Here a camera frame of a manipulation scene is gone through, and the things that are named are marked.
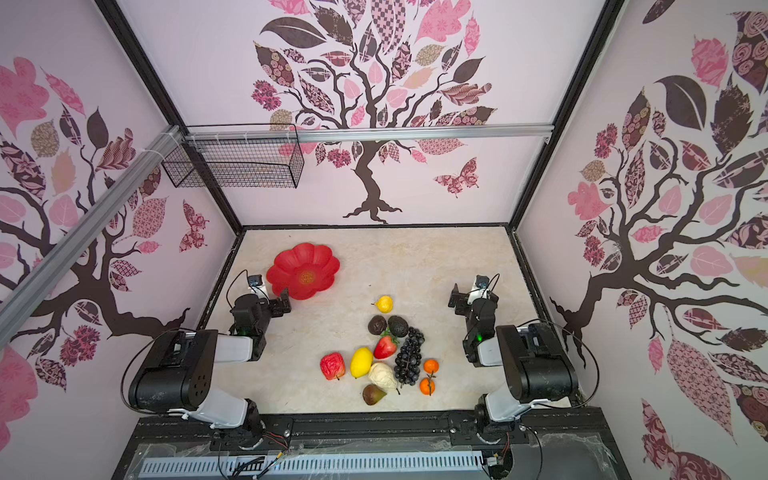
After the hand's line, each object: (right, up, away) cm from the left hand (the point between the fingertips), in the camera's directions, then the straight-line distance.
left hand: (273, 294), depth 94 cm
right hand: (+64, +4, -3) cm, 64 cm away
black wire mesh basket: (-2, +45, +1) cm, 45 cm away
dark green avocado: (+40, -9, -6) cm, 42 cm away
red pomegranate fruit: (+22, -17, -15) cm, 32 cm away
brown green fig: (+33, -24, -17) cm, 44 cm away
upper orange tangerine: (+50, -19, -11) cm, 54 cm away
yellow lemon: (+30, -17, -13) cm, 37 cm away
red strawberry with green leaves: (+37, -13, -10) cm, 40 cm away
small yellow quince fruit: (+36, -3, -2) cm, 36 cm away
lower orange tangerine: (+48, -23, -16) cm, 55 cm away
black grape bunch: (+42, -18, -13) cm, 48 cm away
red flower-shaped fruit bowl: (+6, +7, +13) cm, 16 cm away
